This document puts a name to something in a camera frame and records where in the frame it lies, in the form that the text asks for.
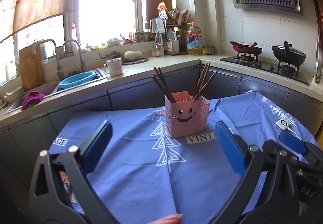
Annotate magenta cloth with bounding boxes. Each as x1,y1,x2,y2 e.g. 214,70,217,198
21,91,45,110

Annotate blue plastic basin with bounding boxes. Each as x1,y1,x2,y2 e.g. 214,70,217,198
59,71,96,89

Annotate white floral mug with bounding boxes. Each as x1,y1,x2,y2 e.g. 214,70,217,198
104,58,123,77

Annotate dark brown chopstick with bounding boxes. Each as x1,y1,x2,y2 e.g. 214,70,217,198
157,67,175,103
192,61,201,98
193,71,218,100
152,67,175,103
192,62,210,100
152,75,172,102

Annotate black wok with lid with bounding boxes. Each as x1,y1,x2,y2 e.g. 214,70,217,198
272,41,307,67

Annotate blue patterned tablecloth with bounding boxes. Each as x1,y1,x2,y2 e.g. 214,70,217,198
49,92,314,223

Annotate chrome kitchen faucet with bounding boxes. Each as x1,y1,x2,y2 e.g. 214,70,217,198
32,38,65,81

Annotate pink perforated utensil holder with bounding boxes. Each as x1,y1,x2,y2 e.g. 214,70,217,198
164,91,210,138

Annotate white jug bottle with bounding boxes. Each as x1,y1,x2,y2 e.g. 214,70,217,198
166,30,180,55

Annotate yellow cooking oil bottle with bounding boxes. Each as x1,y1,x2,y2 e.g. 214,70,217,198
186,22,203,55

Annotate steel pot lid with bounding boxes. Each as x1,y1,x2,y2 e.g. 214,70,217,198
314,41,323,84

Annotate snack packets on rack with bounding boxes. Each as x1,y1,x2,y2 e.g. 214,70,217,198
157,2,195,26

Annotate small white square device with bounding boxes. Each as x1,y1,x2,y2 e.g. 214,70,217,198
275,118,290,131

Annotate smartphone with lit screen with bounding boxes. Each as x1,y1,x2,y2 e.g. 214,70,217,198
60,171,77,204

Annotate wooden cutting board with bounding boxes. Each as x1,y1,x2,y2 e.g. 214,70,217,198
19,45,45,92

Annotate black gas stove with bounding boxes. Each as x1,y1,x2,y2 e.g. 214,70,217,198
220,55,309,86

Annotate red frying pan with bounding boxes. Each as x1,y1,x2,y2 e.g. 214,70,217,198
230,41,262,55

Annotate person's hand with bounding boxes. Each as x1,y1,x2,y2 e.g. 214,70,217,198
148,214,183,224

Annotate dark condiment rack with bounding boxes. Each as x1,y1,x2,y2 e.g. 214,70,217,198
165,24,187,55

